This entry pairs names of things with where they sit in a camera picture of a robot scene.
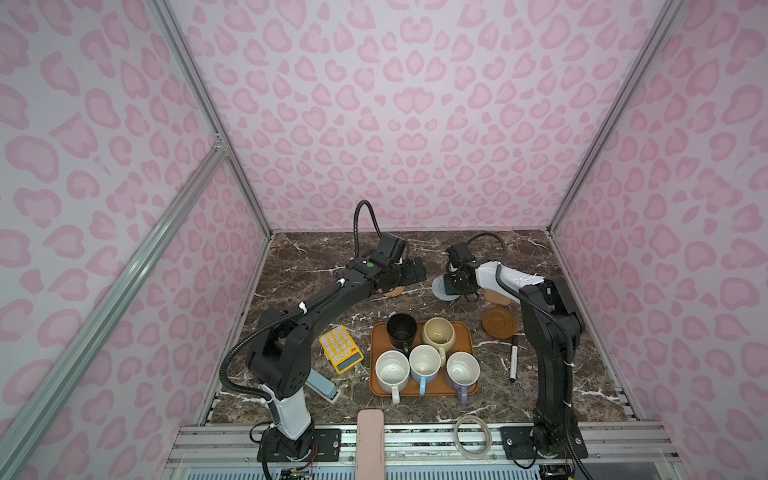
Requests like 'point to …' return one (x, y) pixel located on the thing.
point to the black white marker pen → (513, 361)
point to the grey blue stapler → (322, 386)
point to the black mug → (401, 328)
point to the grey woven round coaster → (439, 290)
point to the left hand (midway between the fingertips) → (417, 269)
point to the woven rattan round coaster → (396, 291)
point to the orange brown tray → (438, 387)
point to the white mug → (393, 370)
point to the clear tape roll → (472, 437)
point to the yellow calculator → (341, 349)
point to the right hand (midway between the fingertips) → (453, 285)
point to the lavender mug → (462, 371)
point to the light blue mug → (424, 363)
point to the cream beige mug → (440, 333)
